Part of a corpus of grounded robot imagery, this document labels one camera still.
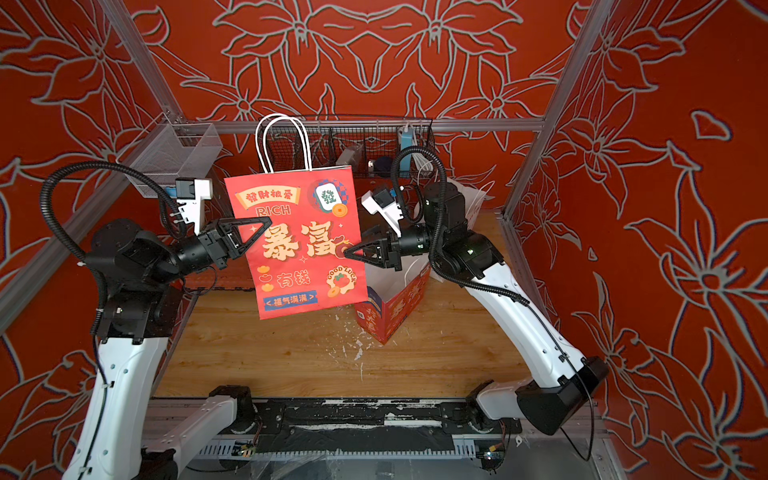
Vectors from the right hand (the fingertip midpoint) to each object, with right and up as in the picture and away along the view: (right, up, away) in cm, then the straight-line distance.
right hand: (344, 254), depth 52 cm
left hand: (-13, +6, -2) cm, 14 cm away
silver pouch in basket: (-2, +29, +40) cm, 49 cm away
